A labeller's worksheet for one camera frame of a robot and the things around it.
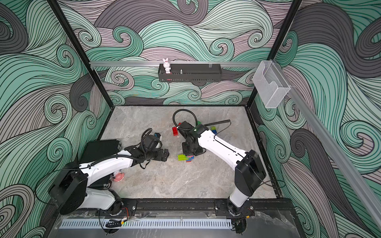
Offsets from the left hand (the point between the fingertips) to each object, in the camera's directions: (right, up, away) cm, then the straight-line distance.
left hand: (163, 151), depth 86 cm
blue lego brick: (+16, -6, +3) cm, 17 cm away
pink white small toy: (-24, -13, -6) cm, 28 cm away
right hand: (+14, 0, -6) cm, 15 cm away
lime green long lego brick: (+11, -3, 0) cm, 12 cm away
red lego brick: (+6, +11, +17) cm, 21 cm away
